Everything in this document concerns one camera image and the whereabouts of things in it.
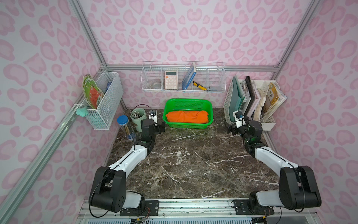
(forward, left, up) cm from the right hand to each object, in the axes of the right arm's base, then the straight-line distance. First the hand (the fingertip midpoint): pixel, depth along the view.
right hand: (231, 117), depth 86 cm
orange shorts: (+11, +20, -13) cm, 26 cm away
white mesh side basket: (-11, +71, +12) cm, 73 cm away
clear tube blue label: (-2, +68, -2) cm, 68 cm away
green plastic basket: (+23, +24, -13) cm, 36 cm away
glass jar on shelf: (+20, +49, +9) cm, 54 cm away
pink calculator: (+24, +39, +10) cm, 47 cm away
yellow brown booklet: (+20, -32, -1) cm, 38 cm away
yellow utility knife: (+25, +22, +6) cm, 34 cm away
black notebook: (+10, -13, +7) cm, 18 cm away
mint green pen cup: (+4, +61, -3) cm, 61 cm away
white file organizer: (+8, -15, +7) cm, 19 cm away
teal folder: (+9, -2, +8) cm, 12 cm away
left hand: (-1, +48, +1) cm, 48 cm away
